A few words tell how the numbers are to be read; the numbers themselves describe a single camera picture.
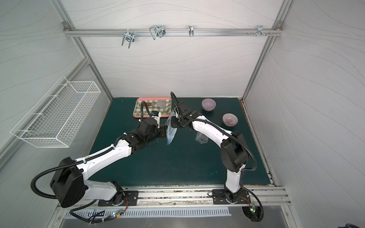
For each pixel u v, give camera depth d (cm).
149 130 63
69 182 40
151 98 118
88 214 70
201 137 98
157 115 73
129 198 73
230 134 50
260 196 76
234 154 48
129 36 78
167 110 111
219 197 74
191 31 78
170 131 86
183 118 67
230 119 104
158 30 77
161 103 115
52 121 67
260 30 76
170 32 78
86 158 45
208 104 115
